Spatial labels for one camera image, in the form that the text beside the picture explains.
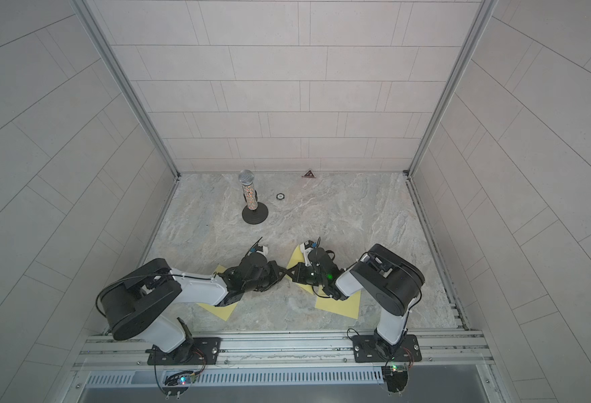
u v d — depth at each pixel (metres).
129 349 0.72
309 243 0.84
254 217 1.01
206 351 0.71
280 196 1.08
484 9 0.71
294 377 1.05
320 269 0.70
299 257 0.88
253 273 0.67
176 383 0.65
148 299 0.44
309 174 1.16
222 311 0.80
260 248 0.83
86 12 0.71
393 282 0.48
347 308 0.79
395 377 0.69
